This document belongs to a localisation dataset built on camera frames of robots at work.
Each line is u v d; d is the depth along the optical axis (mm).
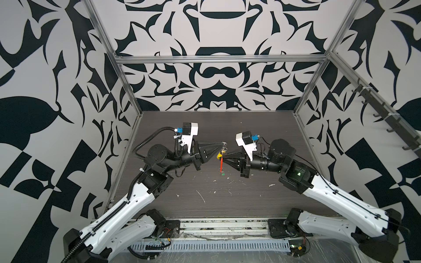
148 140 408
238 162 534
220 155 557
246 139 485
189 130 481
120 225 436
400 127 556
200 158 519
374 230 395
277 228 743
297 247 712
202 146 510
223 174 685
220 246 713
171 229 730
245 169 505
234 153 550
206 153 527
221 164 542
